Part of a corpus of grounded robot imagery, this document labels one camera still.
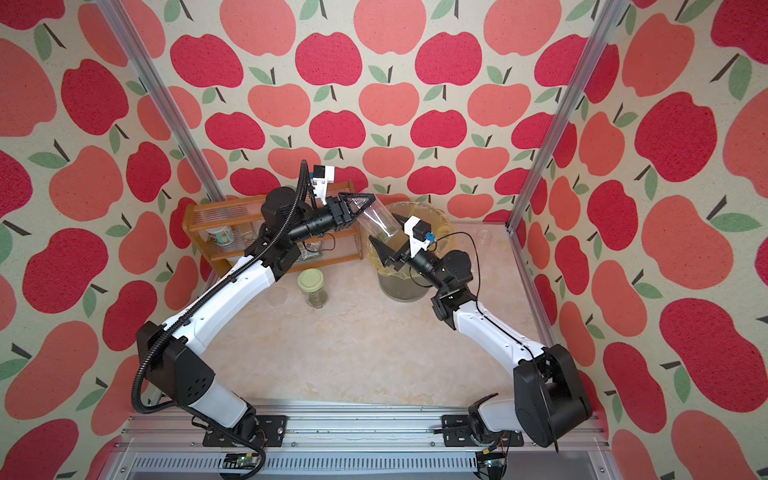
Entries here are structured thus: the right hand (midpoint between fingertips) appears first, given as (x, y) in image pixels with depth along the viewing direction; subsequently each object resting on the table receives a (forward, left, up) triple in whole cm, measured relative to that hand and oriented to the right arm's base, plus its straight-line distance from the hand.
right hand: (386, 231), depth 67 cm
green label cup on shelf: (+10, +53, -17) cm, 56 cm away
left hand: (0, +2, +6) cm, 6 cm away
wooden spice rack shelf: (+4, +56, -22) cm, 61 cm away
